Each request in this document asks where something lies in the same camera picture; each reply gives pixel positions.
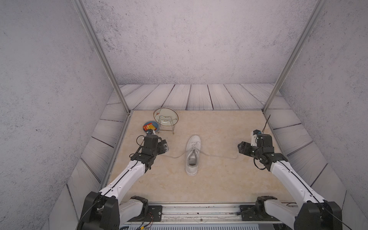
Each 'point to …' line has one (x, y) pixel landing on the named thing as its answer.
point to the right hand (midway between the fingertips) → (244, 145)
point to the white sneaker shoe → (192, 153)
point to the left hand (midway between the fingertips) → (163, 143)
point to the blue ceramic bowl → (155, 124)
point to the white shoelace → (192, 146)
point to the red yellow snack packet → (149, 126)
